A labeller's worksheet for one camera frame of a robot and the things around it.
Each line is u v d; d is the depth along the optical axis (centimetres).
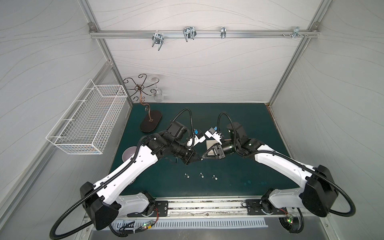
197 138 61
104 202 38
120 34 76
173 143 53
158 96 98
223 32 78
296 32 77
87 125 69
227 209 75
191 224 70
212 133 66
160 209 73
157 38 78
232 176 86
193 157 58
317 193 41
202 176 84
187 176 84
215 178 84
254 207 73
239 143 61
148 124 108
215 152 64
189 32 77
